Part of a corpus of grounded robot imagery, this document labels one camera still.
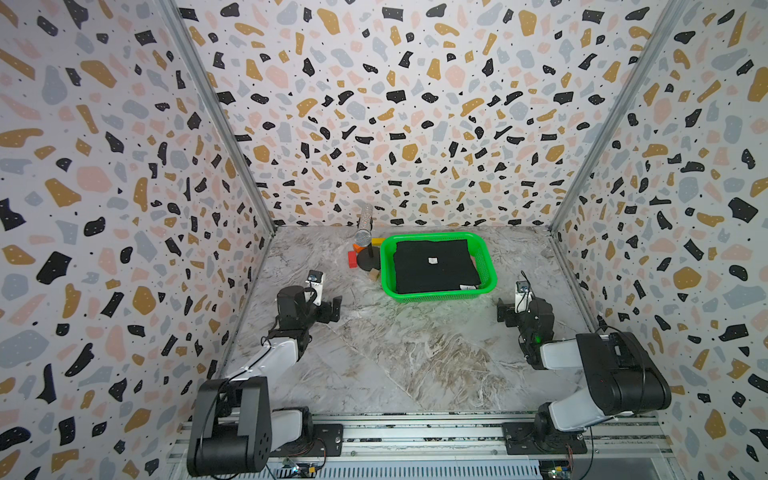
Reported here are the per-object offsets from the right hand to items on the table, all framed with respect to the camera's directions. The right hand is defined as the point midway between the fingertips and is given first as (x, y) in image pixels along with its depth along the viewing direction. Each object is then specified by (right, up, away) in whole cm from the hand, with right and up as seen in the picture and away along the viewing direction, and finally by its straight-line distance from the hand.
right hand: (520, 297), depth 94 cm
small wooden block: (-47, +6, +11) cm, 49 cm away
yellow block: (-47, +18, +19) cm, 54 cm away
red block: (-56, +11, +15) cm, 59 cm away
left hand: (-60, +2, -4) cm, 60 cm away
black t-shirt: (-23, +10, +10) cm, 27 cm away
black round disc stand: (-49, +12, +15) cm, 53 cm away
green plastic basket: (-9, +15, +12) cm, 21 cm away
